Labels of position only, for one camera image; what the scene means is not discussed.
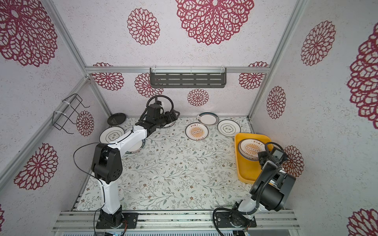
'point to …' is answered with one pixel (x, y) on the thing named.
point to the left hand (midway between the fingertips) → (175, 117)
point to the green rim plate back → (169, 125)
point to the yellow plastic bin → (248, 170)
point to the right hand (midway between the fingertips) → (264, 151)
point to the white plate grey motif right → (229, 128)
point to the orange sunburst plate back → (197, 131)
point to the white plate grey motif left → (110, 134)
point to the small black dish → (116, 119)
